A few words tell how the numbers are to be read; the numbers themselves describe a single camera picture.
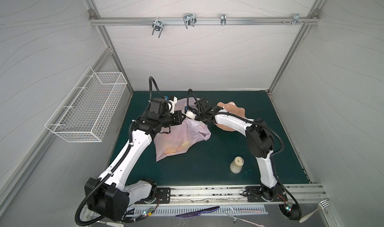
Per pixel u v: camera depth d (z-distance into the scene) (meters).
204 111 0.73
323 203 0.71
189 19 0.77
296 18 0.76
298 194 0.77
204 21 0.78
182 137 0.77
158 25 0.79
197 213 0.69
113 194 0.37
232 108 1.06
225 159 0.90
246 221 0.66
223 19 0.75
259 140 0.53
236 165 0.75
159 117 0.57
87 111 0.69
